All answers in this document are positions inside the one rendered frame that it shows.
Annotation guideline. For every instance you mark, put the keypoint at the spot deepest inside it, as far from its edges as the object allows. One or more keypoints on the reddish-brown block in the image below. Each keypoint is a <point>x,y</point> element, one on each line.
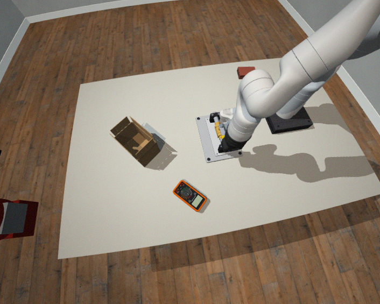
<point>242,71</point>

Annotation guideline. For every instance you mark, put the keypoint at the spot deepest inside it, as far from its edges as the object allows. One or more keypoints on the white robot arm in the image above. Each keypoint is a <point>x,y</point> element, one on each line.
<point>353,33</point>

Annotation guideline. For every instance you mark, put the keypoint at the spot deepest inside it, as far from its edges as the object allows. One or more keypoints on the orange digital multimeter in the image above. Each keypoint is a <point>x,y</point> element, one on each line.
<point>188,194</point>

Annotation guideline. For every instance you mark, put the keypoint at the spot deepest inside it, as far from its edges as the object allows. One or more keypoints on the brown cardboard box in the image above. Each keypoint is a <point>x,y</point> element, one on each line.
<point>136,140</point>

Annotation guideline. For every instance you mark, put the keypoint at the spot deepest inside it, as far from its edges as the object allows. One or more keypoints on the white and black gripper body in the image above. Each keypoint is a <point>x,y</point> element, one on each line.
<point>233,140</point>

